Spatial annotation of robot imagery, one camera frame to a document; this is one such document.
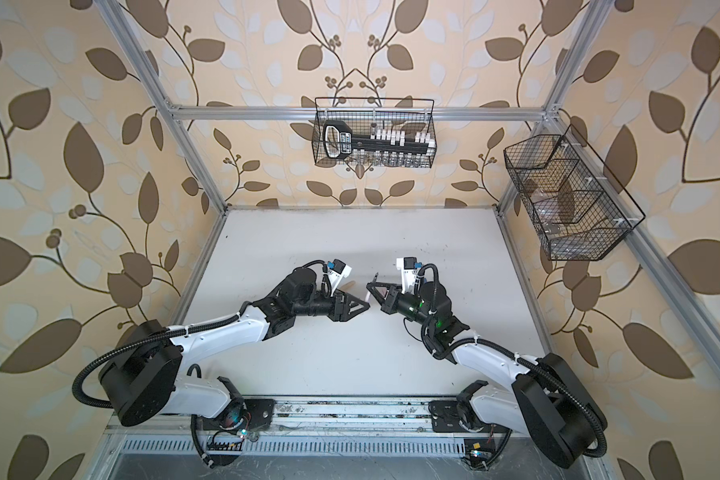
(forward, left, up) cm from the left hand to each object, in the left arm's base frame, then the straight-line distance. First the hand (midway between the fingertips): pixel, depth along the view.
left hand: (366, 303), depth 76 cm
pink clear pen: (+1, 0, 0) cm, 1 cm away
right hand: (+3, 0, +2) cm, 4 cm away
